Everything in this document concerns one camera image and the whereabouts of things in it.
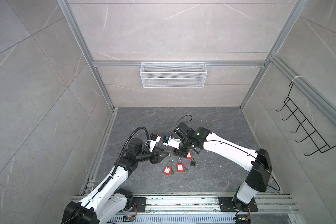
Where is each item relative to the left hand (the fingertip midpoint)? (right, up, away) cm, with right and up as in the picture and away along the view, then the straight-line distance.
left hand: (165, 149), depth 77 cm
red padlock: (+15, -7, +13) cm, 21 cm away
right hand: (+6, 0, +2) cm, 7 cm away
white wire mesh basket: (+4, +50, +24) cm, 55 cm away
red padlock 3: (+9, -13, +9) cm, 18 cm away
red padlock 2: (+1, -14, +8) cm, 16 cm away
